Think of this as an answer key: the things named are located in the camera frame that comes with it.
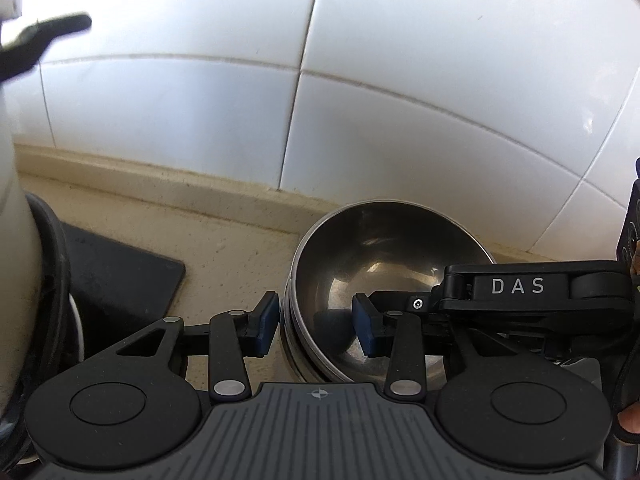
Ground steel bowl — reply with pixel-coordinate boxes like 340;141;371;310
278;303;446;392
281;200;494;366

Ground person's right hand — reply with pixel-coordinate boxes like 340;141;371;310
618;242;640;434

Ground black gas stove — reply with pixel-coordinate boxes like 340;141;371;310
19;192;187;466

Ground silver pressure cooker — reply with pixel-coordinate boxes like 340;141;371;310
1;13;91;416

